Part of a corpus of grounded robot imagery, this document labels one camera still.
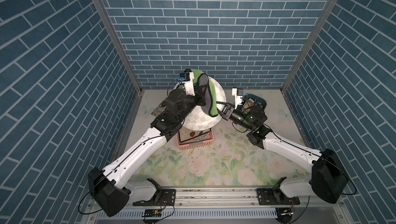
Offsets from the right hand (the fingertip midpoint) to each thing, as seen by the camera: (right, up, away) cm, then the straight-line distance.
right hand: (214, 104), depth 66 cm
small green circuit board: (-29, -52, +6) cm, 59 cm away
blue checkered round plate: (-7, -7, +2) cm, 10 cm away
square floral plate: (-15, -19, +27) cm, 36 cm away
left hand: (-1, +8, 0) cm, 8 cm away
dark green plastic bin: (+30, +3, +45) cm, 55 cm away
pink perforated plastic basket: (-12, -23, +21) cm, 34 cm away
